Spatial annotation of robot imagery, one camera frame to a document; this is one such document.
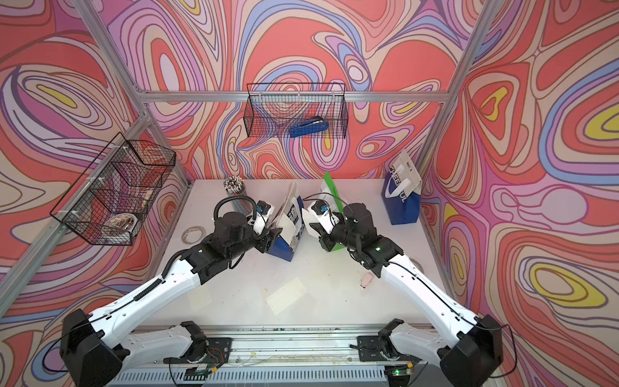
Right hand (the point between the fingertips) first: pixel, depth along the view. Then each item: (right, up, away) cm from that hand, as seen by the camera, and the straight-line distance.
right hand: (314, 228), depth 74 cm
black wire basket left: (-65, +8, +1) cm, 66 cm away
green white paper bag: (+8, +9, +7) cm, 14 cm away
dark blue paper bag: (+34, +13, +18) cm, 40 cm away
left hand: (-12, +1, +1) cm, 12 cm away
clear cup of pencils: (-31, +15, +20) cm, 40 cm away
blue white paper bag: (-8, +1, +8) cm, 12 cm away
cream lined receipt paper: (-10, -26, +12) cm, 30 cm away
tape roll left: (-51, -5, +26) cm, 57 cm away
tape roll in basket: (-57, +3, -2) cm, 57 cm away
